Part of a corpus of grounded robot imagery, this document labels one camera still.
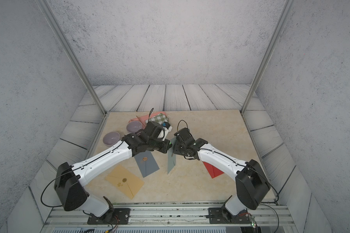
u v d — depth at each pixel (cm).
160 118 115
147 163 93
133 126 108
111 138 102
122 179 85
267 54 87
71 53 87
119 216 73
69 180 41
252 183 42
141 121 112
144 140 59
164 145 69
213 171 87
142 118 115
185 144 63
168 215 74
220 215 66
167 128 71
